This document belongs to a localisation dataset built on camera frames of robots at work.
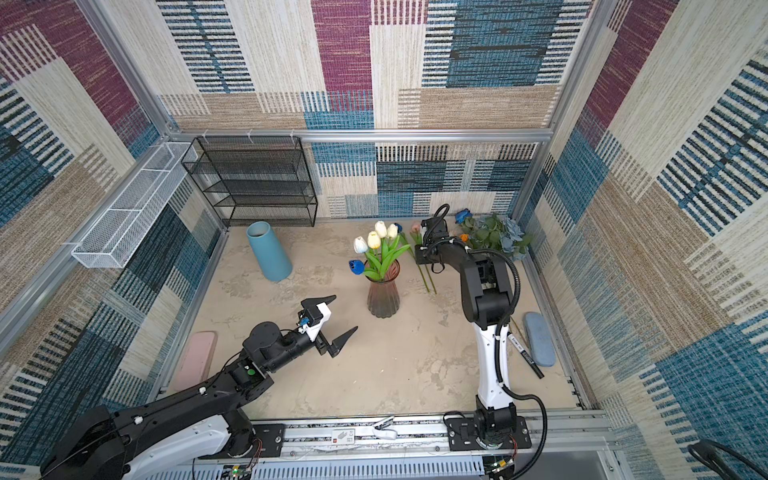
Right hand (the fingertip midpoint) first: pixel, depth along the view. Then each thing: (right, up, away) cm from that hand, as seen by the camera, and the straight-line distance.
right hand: (424, 255), depth 108 cm
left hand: (-23, -12, -35) cm, 44 cm away
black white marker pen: (+26, -28, -23) cm, 45 cm away
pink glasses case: (-66, -28, -24) cm, 76 cm away
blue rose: (+15, +15, +7) cm, 23 cm away
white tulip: (-20, +3, -32) cm, 38 cm away
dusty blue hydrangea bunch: (+23, +8, -6) cm, 25 cm away
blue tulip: (-20, -2, -36) cm, 41 cm away
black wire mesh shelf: (-60, +27, 0) cm, 66 cm away
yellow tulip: (-16, +4, -35) cm, 39 cm away
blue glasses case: (+30, -24, -21) cm, 44 cm away
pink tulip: (-2, +6, +5) cm, 8 cm away
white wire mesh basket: (-77, +3, -39) cm, 86 cm away
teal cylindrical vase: (-50, -2, -10) cm, 51 cm away
